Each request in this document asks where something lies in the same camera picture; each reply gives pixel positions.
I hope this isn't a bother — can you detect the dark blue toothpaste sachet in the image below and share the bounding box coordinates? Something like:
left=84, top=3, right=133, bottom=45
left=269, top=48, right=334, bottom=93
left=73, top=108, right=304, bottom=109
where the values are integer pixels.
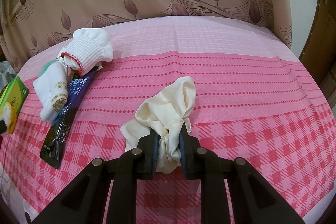
left=40, top=65, right=98, bottom=169

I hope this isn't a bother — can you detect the green tissue pack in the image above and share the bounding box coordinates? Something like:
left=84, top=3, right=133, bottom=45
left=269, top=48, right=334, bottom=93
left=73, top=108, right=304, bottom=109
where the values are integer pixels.
left=1, top=76, right=29, bottom=118

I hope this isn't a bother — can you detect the white printed sock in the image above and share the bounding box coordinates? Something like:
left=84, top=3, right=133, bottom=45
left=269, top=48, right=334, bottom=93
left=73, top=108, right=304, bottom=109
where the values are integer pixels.
left=33, top=62, right=68, bottom=123

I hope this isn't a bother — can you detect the white glove red trim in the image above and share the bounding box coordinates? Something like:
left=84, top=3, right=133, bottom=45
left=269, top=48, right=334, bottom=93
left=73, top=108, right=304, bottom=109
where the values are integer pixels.
left=60, top=28, right=113, bottom=76

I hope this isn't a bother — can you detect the yellow plush toy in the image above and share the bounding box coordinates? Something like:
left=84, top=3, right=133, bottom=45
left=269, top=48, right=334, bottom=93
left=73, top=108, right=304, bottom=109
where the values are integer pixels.
left=0, top=102, right=17, bottom=136

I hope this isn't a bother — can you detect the brown wooden door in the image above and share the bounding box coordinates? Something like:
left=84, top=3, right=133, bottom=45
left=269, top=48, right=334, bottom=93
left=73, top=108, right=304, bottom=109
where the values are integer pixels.
left=299, top=0, right=336, bottom=108

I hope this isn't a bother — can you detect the pale blue-grey cover cloth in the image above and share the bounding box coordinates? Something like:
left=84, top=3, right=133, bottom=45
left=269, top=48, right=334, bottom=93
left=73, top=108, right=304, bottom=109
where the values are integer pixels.
left=0, top=61, right=17, bottom=91

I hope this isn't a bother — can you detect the teal fluffy scrunchie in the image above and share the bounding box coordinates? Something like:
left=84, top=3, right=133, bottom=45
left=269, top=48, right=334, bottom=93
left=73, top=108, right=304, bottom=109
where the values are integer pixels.
left=38, top=59, right=56, bottom=78

